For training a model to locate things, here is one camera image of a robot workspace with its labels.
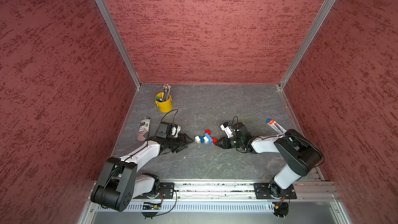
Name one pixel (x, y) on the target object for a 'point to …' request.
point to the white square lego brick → (197, 139)
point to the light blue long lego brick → (209, 138)
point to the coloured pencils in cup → (167, 89)
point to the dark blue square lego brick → (202, 139)
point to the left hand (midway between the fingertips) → (190, 146)
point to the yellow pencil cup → (165, 106)
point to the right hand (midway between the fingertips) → (217, 146)
